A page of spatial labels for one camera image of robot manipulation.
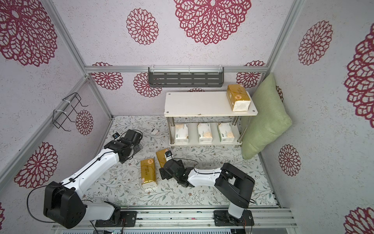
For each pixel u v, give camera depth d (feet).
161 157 3.01
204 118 3.96
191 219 2.48
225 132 3.11
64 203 1.32
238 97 2.35
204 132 3.11
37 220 1.40
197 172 1.89
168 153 2.51
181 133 3.13
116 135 2.39
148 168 2.79
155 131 3.59
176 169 2.17
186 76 3.12
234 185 1.57
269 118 2.44
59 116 2.38
